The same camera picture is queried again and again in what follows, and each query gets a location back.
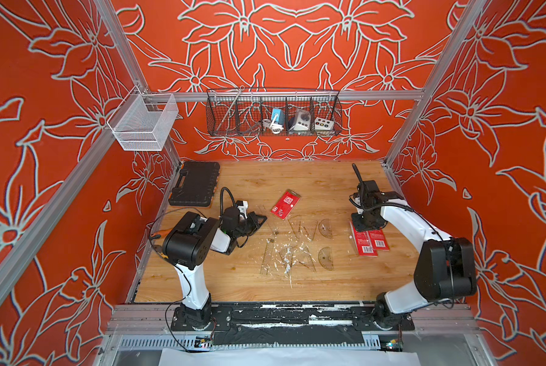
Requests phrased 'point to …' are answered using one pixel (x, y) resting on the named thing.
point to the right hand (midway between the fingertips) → (357, 224)
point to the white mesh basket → (141, 121)
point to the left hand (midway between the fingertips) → (268, 217)
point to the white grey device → (301, 121)
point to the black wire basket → (237, 112)
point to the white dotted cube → (321, 123)
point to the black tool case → (197, 184)
